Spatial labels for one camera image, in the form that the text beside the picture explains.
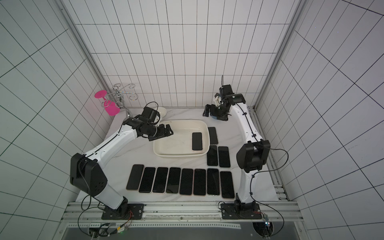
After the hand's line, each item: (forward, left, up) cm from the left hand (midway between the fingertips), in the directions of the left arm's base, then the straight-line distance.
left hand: (164, 137), depth 83 cm
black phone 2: (-19, +2, -15) cm, 24 cm away
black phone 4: (-21, -36, -15) cm, 44 cm away
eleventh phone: (+10, -30, -14) cm, 35 cm away
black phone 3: (-19, -6, -16) cm, 25 cm away
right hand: (+11, -23, +6) cm, 26 cm away
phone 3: (-7, -36, -16) cm, 40 cm away
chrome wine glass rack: (+25, +30, +15) cm, 42 cm away
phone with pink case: (-20, -13, -14) cm, 28 cm away
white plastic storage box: (+4, -8, -16) cm, 18 cm away
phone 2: (-4, -29, -15) cm, 33 cm away
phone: (+6, -19, -15) cm, 25 cm away
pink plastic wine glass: (+24, +40, -1) cm, 46 cm away
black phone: (-21, +9, -15) cm, 27 cm away
